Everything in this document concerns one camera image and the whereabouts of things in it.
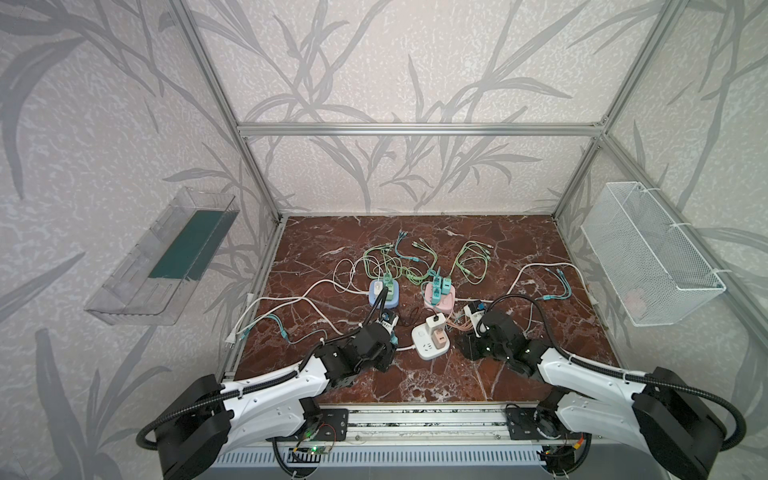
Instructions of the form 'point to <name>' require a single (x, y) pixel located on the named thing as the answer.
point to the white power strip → (423, 343)
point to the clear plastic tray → (151, 284)
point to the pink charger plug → (439, 339)
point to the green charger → (389, 283)
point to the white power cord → (229, 338)
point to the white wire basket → (655, 272)
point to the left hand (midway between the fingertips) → (396, 337)
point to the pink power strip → (447, 301)
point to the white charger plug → (435, 322)
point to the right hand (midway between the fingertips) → (457, 330)
